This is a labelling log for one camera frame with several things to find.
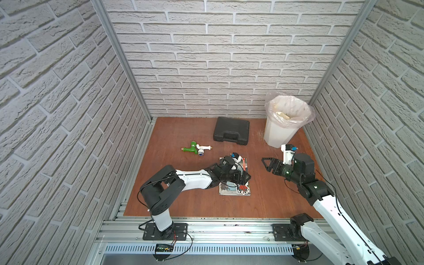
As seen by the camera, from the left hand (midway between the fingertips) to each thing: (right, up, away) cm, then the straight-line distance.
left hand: (240, 169), depth 87 cm
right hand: (+12, +6, -10) cm, 17 cm away
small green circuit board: (-36, -32, -16) cm, 51 cm away
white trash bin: (+22, +18, +9) cm, 30 cm away
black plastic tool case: (-3, +22, +20) cm, 30 cm away
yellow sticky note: (+22, +29, -4) cm, 36 cm away
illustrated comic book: (+1, -10, 0) cm, 11 cm away
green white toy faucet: (-25, +10, +13) cm, 30 cm away
